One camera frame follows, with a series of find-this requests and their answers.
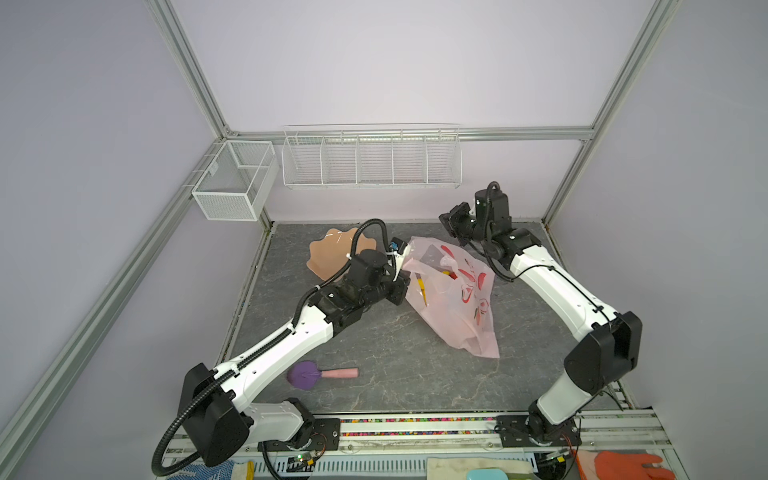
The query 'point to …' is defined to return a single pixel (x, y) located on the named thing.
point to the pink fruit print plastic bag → (451, 292)
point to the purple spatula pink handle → (306, 375)
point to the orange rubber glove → (617, 465)
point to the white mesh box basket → (238, 181)
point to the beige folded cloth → (457, 468)
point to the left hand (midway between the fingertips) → (408, 276)
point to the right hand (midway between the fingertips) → (436, 214)
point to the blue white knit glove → (203, 471)
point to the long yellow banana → (421, 283)
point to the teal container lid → (486, 474)
